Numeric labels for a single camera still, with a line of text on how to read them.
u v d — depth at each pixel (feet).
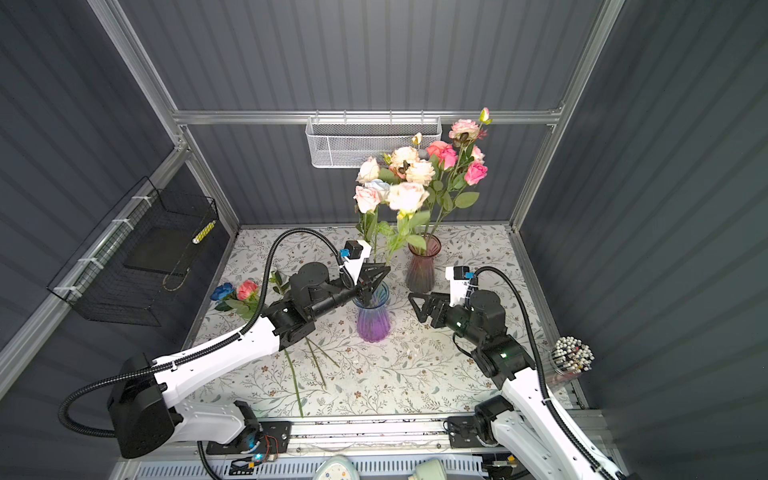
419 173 2.51
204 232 2.66
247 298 3.15
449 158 2.58
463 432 2.42
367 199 2.14
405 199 1.89
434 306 2.07
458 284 2.12
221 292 3.15
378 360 2.84
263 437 2.37
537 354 1.75
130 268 2.34
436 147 2.67
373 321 2.98
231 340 1.59
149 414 1.28
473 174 2.38
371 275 2.08
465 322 2.02
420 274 3.05
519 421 1.99
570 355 2.24
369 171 2.53
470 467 2.32
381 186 2.24
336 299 1.97
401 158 2.47
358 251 1.93
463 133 2.49
